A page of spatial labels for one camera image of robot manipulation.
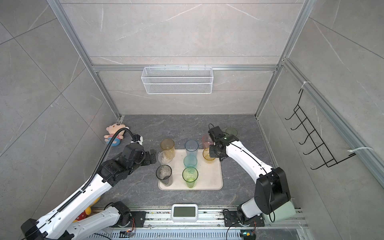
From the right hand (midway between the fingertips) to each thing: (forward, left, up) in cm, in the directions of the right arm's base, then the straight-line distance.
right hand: (215, 151), depth 86 cm
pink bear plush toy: (+21, +70, -2) cm, 73 cm away
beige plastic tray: (-10, +3, -11) cm, 15 cm away
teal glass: (-2, +15, -7) cm, 17 cm away
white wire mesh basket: (+46, +23, +19) cm, 55 cm away
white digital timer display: (-30, +18, -6) cm, 36 cm away
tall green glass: (-15, +15, +3) cm, 21 cm away
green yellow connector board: (-39, -12, -12) cm, 43 cm away
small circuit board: (-38, +46, -11) cm, 61 cm away
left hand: (-4, +36, +10) cm, 38 cm away
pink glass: (+14, +4, -9) cm, 17 cm away
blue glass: (+4, +14, -2) cm, 15 cm away
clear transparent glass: (-2, +30, -1) cm, 30 cm away
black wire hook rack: (-18, -42, +22) cm, 50 cm away
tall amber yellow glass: (+7, +29, -3) cm, 30 cm away
